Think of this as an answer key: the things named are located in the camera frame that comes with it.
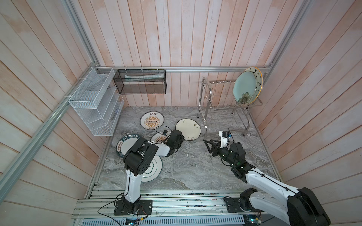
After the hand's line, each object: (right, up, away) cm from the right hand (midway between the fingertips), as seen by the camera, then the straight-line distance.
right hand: (207, 140), depth 81 cm
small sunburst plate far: (-39, +12, +30) cm, 50 cm away
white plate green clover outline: (-32, -19, +5) cm, 38 cm away
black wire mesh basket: (-45, +42, +23) cm, 66 cm away
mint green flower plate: (+25, +34, +8) cm, 43 cm away
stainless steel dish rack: (+20, +18, +35) cm, 44 cm away
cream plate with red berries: (-8, +6, +26) cm, 28 cm away
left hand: (-13, 0, +18) cm, 22 cm away
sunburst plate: (-32, 0, +20) cm, 37 cm away
